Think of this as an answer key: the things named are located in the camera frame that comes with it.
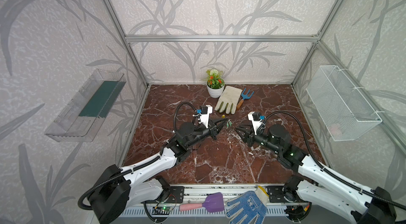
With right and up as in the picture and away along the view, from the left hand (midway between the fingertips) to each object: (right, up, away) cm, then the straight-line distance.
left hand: (229, 118), depth 68 cm
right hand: (+4, -3, +4) cm, 7 cm away
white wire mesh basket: (+47, +3, -5) cm, 47 cm away
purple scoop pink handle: (-6, -39, +3) cm, 40 cm away
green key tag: (0, -2, +2) cm, 3 cm away
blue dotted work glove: (+8, -41, +2) cm, 41 cm away
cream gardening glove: (+3, +7, +41) cm, 42 cm away
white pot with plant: (-6, +18, +33) cm, 38 cm away
